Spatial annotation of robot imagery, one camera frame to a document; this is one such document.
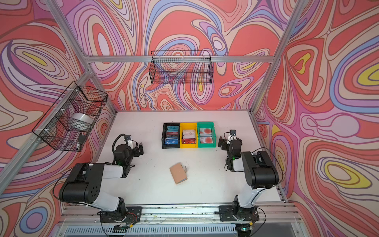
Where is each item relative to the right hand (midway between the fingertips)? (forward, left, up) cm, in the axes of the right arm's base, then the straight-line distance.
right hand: (228, 139), depth 97 cm
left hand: (-2, +61, +2) cm, 61 cm away
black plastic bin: (+5, +39, -3) cm, 40 cm away
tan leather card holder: (-20, +33, -4) cm, 39 cm away
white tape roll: (-6, +79, +29) cm, 84 cm away
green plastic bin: (+6, +14, -3) cm, 15 cm away
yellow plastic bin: (+7, +27, -3) cm, 28 cm away
